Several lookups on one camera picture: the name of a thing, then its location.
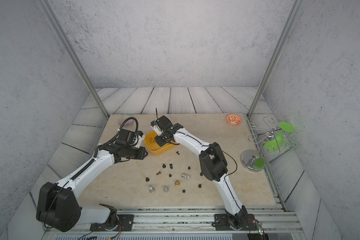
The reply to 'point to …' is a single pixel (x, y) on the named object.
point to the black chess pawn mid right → (189, 167)
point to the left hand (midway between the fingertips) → (148, 153)
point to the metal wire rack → (259, 135)
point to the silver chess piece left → (151, 189)
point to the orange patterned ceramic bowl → (233, 120)
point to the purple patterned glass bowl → (127, 123)
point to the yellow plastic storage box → (152, 146)
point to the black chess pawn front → (183, 191)
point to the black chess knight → (171, 166)
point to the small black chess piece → (177, 152)
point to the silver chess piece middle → (166, 189)
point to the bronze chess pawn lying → (159, 172)
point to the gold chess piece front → (177, 183)
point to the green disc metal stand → (253, 160)
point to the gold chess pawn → (151, 139)
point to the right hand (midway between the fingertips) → (159, 139)
